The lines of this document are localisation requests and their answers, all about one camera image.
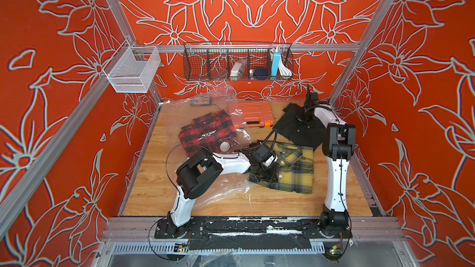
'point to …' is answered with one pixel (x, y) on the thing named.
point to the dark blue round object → (261, 73)
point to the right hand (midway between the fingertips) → (296, 118)
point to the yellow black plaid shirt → (294, 169)
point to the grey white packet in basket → (237, 70)
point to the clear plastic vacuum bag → (184, 110)
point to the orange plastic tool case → (251, 113)
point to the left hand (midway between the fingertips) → (277, 181)
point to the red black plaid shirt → (214, 131)
